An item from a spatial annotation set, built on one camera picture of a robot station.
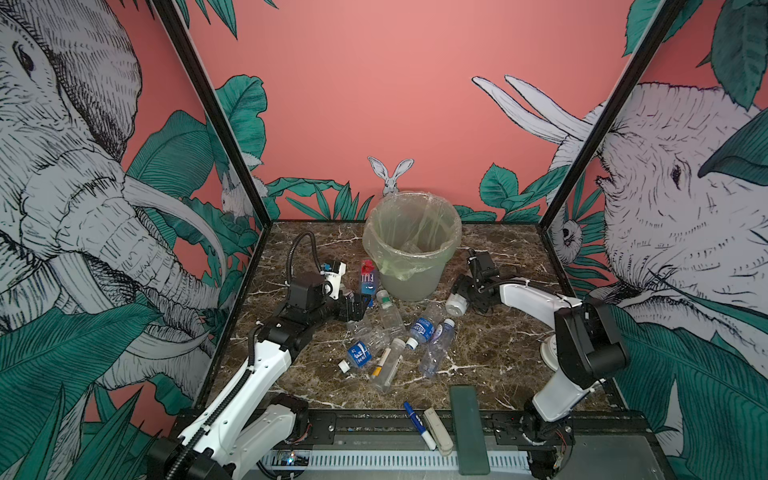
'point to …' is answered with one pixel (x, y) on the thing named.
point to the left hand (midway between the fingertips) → (356, 291)
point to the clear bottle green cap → (390, 315)
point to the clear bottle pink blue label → (440, 340)
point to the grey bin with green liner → (407, 238)
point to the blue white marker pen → (420, 426)
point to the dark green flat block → (471, 445)
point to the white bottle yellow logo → (456, 304)
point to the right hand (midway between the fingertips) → (456, 288)
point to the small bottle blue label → (360, 354)
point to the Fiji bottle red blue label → (368, 282)
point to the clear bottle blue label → (423, 328)
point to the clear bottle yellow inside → (387, 363)
